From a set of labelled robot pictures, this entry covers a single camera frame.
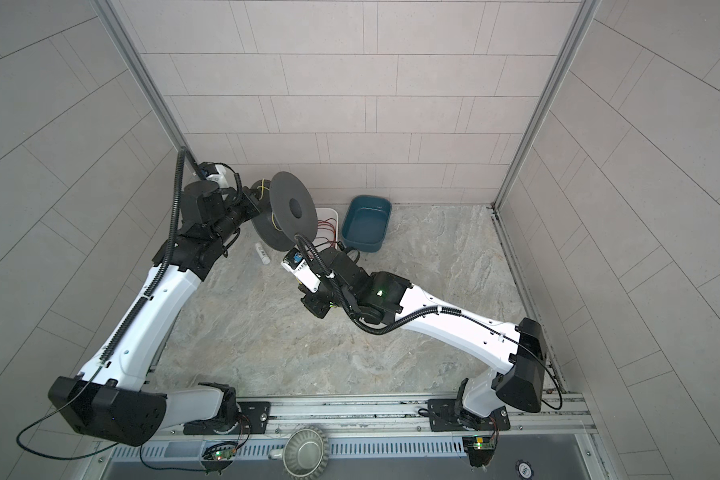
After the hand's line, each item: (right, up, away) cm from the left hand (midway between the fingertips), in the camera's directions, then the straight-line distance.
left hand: (264, 184), depth 70 cm
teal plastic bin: (+23, -9, +39) cm, 46 cm away
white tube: (-12, -19, +29) cm, 37 cm away
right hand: (+10, -24, -5) cm, 26 cm away
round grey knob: (+11, -61, -3) cm, 62 cm away
